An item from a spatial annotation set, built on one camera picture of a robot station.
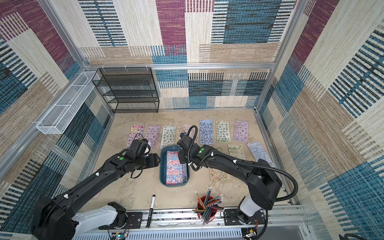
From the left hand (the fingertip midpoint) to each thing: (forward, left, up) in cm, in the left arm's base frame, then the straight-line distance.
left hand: (158, 160), depth 82 cm
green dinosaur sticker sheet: (+24, -2, -10) cm, 26 cm away
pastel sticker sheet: (+10, -61, -10) cm, 62 cm away
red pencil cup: (-23, -25, -5) cm, 34 cm away
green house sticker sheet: (+11, -47, -11) cm, 50 cm away
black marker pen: (-22, +2, -10) cm, 24 cm away
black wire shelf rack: (+53, +28, +7) cm, 60 cm away
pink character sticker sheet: (+26, -53, -11) cm, 60 cm away
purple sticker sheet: (+25, +9, -10) cm, 28 cm away
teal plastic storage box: (0, -1, -9) cm, 9 cm away
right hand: (+3, -15, 0) cm, 15 cm away
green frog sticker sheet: (+26, -40, -11) cm, 49 cm away
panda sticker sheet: (-5, -33, -10) cm, 35 cm away
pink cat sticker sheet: (+29, +22, -10) cm, 38 cm away
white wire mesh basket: (+13, +45, +23) cm, 52 cm away
